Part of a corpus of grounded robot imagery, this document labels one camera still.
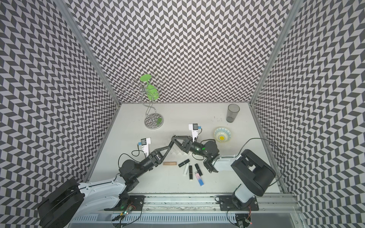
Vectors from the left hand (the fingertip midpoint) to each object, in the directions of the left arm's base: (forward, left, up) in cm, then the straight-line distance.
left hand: (171, 150), depth 69 cm
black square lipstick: (-2, -14, -21) cm, 25 cm away
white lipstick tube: (-2, -7, -21) cm, 23 cm away
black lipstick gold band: (-4, -10, -21) cm, 24 cm away
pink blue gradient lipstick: (-7, -14, -22) cm, 27 cm away
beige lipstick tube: (+1, +3, -20) cm, 20 cm away
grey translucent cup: (+33, -39, -9) cm, 52 cm away
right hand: (+4, 0, +1) cm, 4 cm away
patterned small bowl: (+21, -32, -21) cm, 44 cm away
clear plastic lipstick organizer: (-1, -3, +2) cm, 4 cm away
